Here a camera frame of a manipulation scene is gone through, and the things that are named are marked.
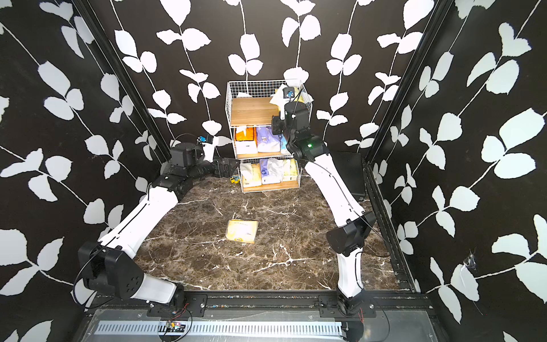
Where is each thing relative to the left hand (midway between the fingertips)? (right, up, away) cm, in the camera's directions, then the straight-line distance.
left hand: (231, 157), depth 78 cm
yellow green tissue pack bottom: (+23, -4, +30) cm, 38 cm away
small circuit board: (-18, -59, -7) cm, 62 cm away
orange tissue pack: (+5, +7, +6) cm, 10 cm away
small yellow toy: (-6, -9, +33) cm, 34 cm away
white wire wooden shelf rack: (+3, +26, +18) cm, 32 cm away
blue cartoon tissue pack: (+20, +4, +10) cm, 22 cm away
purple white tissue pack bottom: (+14, -4, +26) cm, 30 cm away
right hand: (+17, +17, -5) cm, 25 cm away
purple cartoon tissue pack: (+13, +7, +9) cm, 17 cm away
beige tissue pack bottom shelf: (+3, -6, +28) cm, 29 cm away
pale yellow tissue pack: (+2, -30, +11) cm, 32 cm away
